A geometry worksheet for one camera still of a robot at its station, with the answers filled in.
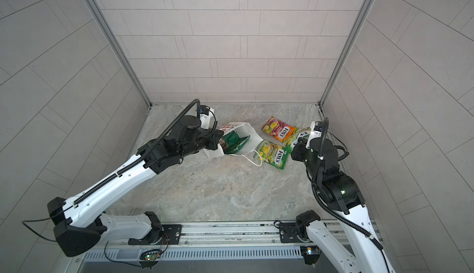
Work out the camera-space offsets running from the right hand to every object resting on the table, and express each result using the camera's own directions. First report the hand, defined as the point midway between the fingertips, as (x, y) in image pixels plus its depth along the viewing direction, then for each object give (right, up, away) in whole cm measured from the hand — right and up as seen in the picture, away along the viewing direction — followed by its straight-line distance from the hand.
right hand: (295, 138), depth 66 cm
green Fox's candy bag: (-4, -11, +25) cm, 28 cm away
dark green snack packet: (-24, -6, +30) cm, 39 cm away
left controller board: (-52, -41, -2) cm, 66 cm away
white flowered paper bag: (-20, +2, +19) cm, 27 cm away
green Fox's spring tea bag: (+12, -1, +36) cm, 37 cm away
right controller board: (+7, -43, +2) cm, 44 cm away
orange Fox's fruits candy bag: (0, +1, +36) cm, 36 cm away
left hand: (-24, +2, 0) cm, 24 cm away
